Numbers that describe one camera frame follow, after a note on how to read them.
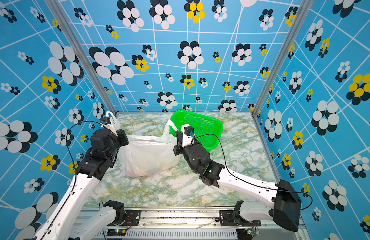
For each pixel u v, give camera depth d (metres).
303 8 0.68
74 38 0.79
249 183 0.45
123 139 0.64
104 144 0.51
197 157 0.49
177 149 0.59
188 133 0.54
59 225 0.39
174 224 0.72
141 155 0.76
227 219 0.72
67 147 0.78
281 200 0.39
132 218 0.73
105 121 0.59
